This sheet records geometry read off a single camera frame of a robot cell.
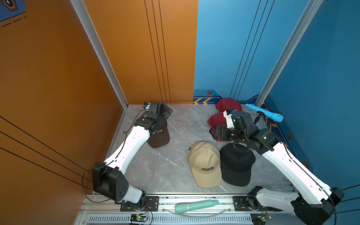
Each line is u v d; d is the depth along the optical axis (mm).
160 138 977
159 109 612
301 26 758
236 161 794
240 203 726
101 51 862
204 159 776
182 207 694
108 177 405
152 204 734
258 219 698
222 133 600
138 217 708
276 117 808
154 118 595
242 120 502
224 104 1118
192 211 709
